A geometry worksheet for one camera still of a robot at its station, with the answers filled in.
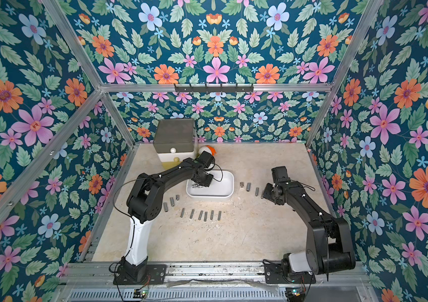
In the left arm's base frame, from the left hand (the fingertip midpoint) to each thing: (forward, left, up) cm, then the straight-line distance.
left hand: (209, 180), depth 100 cm
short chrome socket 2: (-8, +17, -1) cm, 19 cm away
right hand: (-13, -29, +4) cm, 32 cm away
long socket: (-8, -25, -3) cm, 26 cm away
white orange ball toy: (+20, 0, +3) cm, 21 cm away
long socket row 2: (-20, -4, -2) cm, 20 cm away
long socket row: (-20, +3, -2) cm, 20 cm away
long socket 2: (-16, +13, -2) cm, 21 cm away
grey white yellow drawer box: (+23, +19, +9) cm, 31 cm away
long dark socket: (-16, +9, -2) cm, 18 cm away
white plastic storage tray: (-4, -7, 0) cm, 8 cm away
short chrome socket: (-3, -17, -2) cm, 18 cm away
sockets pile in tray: (-3, +7, 0) cm, 7 cm away
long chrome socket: (-4, -21, -1) cm, 21 cm away
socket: (-18, +5, -3) cm, 19 cm away
